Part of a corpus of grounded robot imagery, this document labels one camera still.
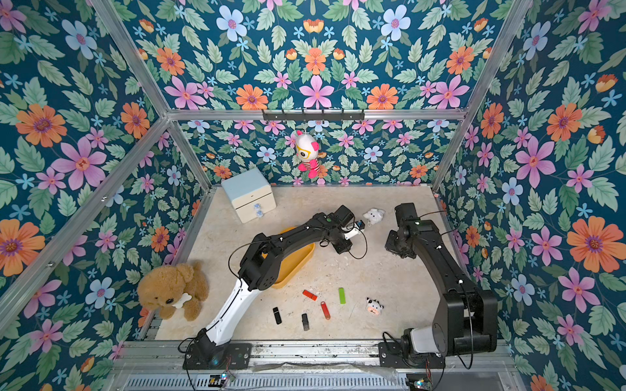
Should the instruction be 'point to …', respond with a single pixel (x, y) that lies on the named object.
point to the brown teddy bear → (171, 287)
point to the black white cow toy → (373, 306)
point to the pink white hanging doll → (307, 150)
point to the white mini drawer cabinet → (251, 194)
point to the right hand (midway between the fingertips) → (395, 245)
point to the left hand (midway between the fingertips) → (349, 243)
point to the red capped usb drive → (312, 296)
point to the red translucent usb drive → (326, 310)
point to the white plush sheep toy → (374, 215)
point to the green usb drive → (341, 296)
